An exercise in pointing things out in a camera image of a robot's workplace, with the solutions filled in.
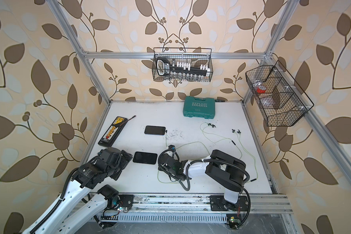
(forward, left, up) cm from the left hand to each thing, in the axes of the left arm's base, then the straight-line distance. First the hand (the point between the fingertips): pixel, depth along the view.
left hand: (128, 159), depth 76 cm
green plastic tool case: (+46, -41, -8) cm, 62 cm away
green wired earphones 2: (+26, -69, -12) cm, 74 cm away
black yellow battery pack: (+23, +19, -10) cm, 31 cm away
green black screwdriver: (+57, -60, -12) cm, 84 cm away
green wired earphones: (+19, -49, -13) cm, 55 cm away
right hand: (+3, -14, -12) cm, 19 cm away
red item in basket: (+33, -72, +20) cm, 82 cm away
